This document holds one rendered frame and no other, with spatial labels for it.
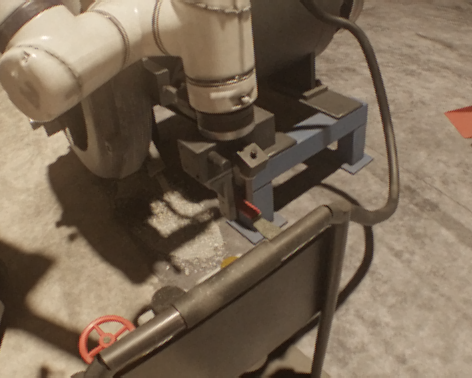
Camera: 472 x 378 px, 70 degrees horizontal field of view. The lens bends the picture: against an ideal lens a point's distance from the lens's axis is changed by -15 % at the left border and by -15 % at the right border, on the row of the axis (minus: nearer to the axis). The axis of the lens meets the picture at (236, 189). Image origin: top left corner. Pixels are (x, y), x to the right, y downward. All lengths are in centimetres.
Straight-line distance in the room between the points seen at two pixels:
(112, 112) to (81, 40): 42
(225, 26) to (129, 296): 87
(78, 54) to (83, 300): 90
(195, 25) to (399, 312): 87
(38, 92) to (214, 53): 19
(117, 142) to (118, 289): 49
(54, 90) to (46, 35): 6
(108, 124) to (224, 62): 43
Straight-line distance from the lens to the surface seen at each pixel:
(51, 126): 115
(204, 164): 49
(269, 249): 41
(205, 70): 45
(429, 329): 107
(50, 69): 37
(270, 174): 112
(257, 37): 108
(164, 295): 47
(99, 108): 81
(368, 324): 103
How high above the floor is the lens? 87
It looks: 39 degrees down
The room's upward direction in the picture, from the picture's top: 7 degrees counter-clockwise
